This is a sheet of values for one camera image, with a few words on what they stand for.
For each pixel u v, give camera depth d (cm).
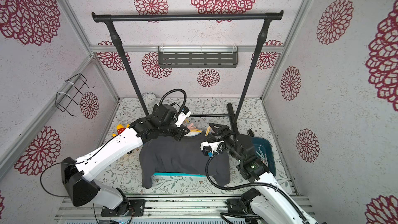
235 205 74
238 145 52
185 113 65
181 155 78
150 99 116
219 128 63
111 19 52
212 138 73
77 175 40
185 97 61
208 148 59
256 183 51
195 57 95
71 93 80
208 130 83
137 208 73
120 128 96
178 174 76
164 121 57
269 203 48
